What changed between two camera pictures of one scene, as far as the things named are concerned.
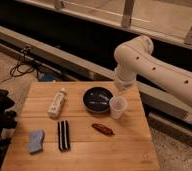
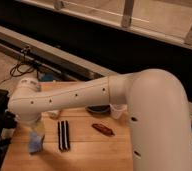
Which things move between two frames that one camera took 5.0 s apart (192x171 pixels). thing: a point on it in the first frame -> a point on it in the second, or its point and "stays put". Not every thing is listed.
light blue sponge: x=36 y=140 stays put
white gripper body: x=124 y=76 -> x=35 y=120
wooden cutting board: x=81 y=125 stays put
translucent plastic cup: x=117 y=105 stays put
